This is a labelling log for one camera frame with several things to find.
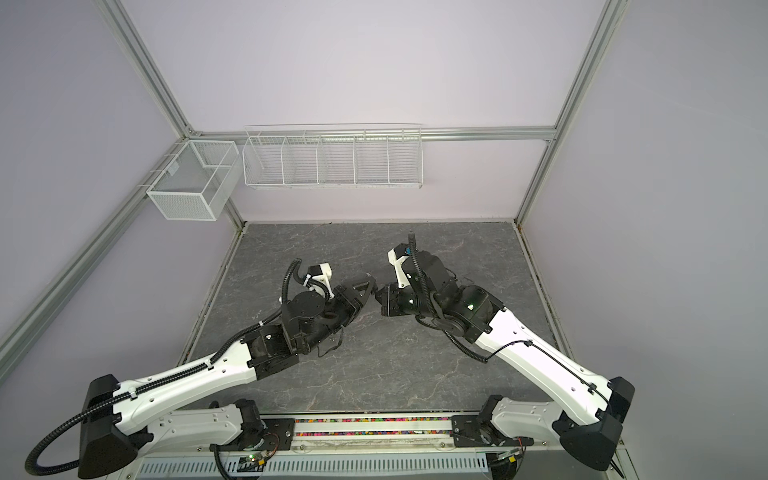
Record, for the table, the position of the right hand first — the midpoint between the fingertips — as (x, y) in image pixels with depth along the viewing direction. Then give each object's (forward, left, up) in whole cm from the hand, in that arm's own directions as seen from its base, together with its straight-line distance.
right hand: (374, 298), depth 66 cm
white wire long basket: (+54, +17, +2) cm, 56 cm away
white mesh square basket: (+43, +61, -1) cm, 75 cm away
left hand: (+1, -1, +1) cm, 2 cm away
